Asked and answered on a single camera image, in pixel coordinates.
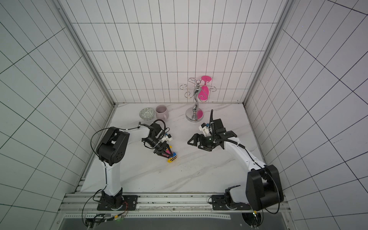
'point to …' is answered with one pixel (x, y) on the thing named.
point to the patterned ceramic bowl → (147, 113)
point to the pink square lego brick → (167, 155)
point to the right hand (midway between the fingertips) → (194, 141)
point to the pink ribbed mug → (162, 112)
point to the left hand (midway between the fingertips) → (168, 156)
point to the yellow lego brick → (169, 160)
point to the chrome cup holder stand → (195, 114)
